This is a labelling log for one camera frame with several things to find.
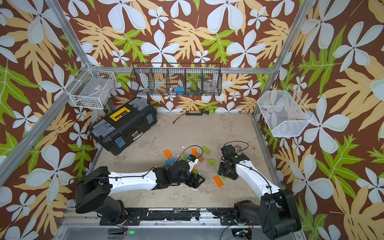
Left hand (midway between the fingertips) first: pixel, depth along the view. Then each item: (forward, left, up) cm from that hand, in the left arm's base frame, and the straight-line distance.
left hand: (201, 176), depth 78 cm
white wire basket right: (+30, -48, +17) cm, 59 cm away
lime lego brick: (+21, -4, -9) cm, 24 cm away
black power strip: (+56, +4, -8) cm, 56 cm away
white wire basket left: (+42, +63, +25) cm, 80 cm away
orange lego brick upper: (+20, +4, -9) cm, 22 cm away
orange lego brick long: (+1, -10, -9) cm, 14 cm away
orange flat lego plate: (+19, +21, -11) cm, 30 cm away
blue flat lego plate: (+13, +19, -9) cm, 24 cm away
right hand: (+5, -12, -6) cm, 14 cm away
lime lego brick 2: (+16, +10, -9) cm, 21 cm away
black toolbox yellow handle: (+24, +52, +7) cm, 57 cm away
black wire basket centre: (+57, +15, +21) cm, 63 cm away
